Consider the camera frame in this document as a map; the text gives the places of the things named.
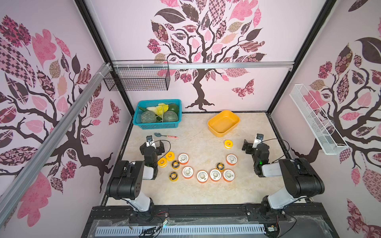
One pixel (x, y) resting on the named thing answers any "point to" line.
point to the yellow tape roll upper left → (170, 156)
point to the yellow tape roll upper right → (228, 144)
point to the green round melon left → (148, 117)
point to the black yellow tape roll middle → (175, 164)
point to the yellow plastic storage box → (222, 123)
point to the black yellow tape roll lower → (173, 176)
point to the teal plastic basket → (141, 105)
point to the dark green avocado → (173, 106)
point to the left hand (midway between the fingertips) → (152, 143)
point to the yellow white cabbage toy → (159, 110)
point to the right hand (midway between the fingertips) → (251, 141)
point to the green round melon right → (170, 116)
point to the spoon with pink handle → (158, 135)
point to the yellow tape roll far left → (162, 162)
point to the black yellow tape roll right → (220, 166)
